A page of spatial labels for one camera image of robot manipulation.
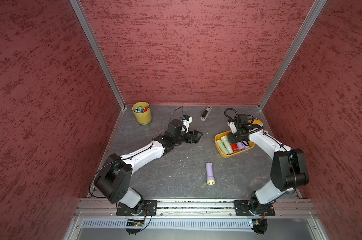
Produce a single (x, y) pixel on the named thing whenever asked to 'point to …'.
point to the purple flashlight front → (210, 180)
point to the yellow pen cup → (144, 118)
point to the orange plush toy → (256, 121)
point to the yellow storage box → (218, 136)
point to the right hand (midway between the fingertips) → (233, 139)
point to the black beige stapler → (206, 113)
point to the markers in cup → (140, 109)
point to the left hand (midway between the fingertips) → (197, 136)
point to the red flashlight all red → (234, 147)
